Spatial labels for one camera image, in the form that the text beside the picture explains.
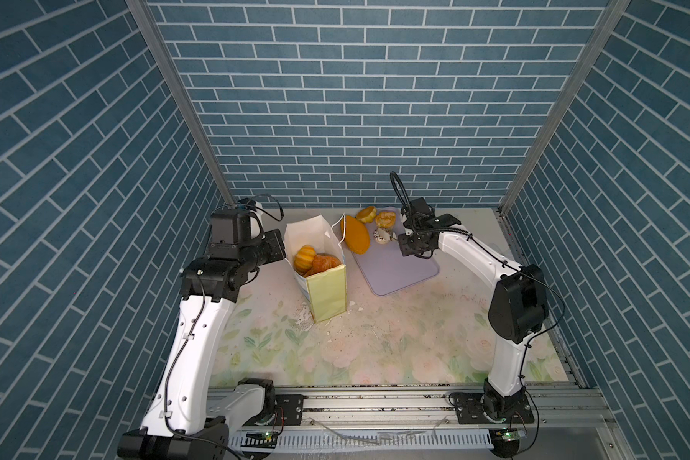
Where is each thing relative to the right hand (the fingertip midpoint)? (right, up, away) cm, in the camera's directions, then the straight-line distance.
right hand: (404, 242), depth 93 cm
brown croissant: (-26, -6, -9) cm, 28 cm away
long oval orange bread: (-16, +2, +18) cm, 25 cm away
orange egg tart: (-32, -5, -4) cm, 33 cm away
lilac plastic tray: (-5, -10, +10) cm, 14 cm away
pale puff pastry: (-5, +8, +19) cm, 21 cm away
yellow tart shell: (-12, +10, +19) cm, 25 cm away
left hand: (-33, +2, -24) cm, 41 cm away
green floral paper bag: (-24, -12, -20) cm, 33 cm away
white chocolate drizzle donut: (-7, +2, +12) cm, 14 cm away
